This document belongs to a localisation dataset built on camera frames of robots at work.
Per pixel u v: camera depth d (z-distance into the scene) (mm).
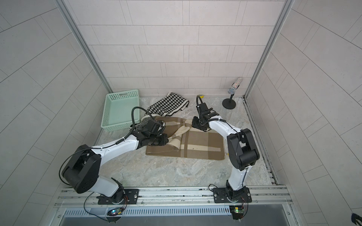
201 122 705
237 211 677
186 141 905
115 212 650
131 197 703
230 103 1117
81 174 419
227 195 633
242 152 469
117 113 1108
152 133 675
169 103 1114
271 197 721
